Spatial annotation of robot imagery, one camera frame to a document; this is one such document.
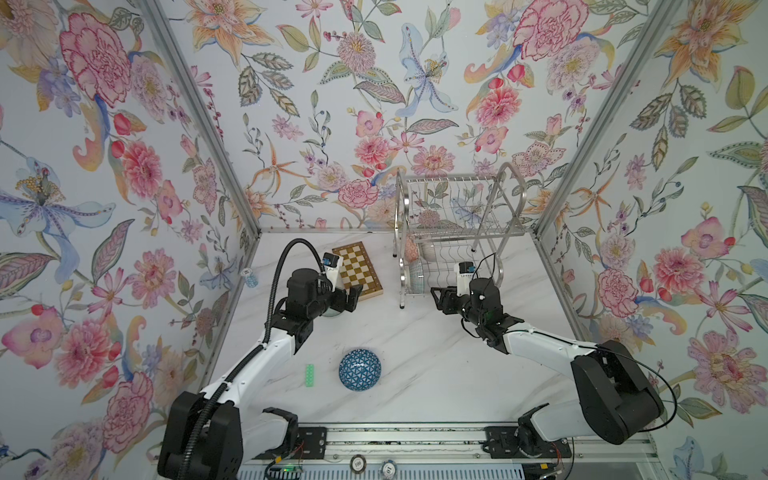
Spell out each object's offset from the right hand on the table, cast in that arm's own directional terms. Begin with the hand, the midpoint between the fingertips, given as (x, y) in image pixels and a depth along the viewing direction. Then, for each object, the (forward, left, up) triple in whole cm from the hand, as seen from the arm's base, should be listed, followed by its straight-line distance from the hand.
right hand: (438, 287), depth 89 cm
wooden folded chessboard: (+13, +27, -10) cm, 31 cm away
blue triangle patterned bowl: (-21, +22, -12) cm, 33 cm away
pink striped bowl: (+15, +2, -1) cm, 15 cm away
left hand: (-4, +25, +7) cm, 26 cm away
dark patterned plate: (+5, +6, -2) cm, 9 cm away
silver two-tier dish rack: (+41, -5, -12) cm, 43 cm away
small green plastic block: (-24, +36, -11) cm, 45 cm away
